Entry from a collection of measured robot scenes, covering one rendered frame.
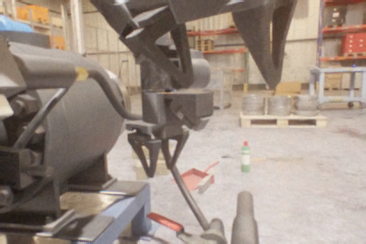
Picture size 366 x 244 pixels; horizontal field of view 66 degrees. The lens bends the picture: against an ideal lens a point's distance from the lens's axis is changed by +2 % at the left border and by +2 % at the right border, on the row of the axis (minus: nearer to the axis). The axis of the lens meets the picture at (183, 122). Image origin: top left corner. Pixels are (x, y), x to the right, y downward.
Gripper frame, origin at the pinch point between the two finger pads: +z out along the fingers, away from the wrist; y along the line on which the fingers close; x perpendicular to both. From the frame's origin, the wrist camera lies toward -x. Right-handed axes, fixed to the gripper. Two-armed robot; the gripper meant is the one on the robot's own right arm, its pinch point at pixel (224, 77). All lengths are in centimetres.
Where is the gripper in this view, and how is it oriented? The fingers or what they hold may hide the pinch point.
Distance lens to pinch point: 26.3
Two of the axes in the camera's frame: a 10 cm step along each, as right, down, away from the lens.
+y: -7.1, -0.9, 7.0
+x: -6.0, 6.0, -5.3
